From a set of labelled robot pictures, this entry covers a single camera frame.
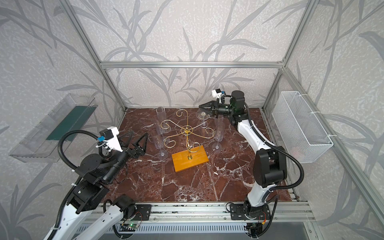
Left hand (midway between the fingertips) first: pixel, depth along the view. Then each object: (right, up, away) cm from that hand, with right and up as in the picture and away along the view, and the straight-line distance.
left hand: (143, 129), depth 60 cm
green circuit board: (-12, -49, +12) cm, 52 cm away
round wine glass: (+35, +4, +32) cm, 48 cm away
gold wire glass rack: (+17, -15, +39) cm, 45 cm away
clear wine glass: (-2, +8, +34) cm, 35 cm away
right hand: (+23, +12, +14) cm, 30 cm away
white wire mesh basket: (+66, -3, +1) cm, 66 cm away
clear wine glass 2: (-1, -18, +34) cm, 38 cm away
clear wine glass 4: (+34, -4, +27) cm, 44 cm away
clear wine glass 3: (+25, +7, +12) cm, 28 cm away
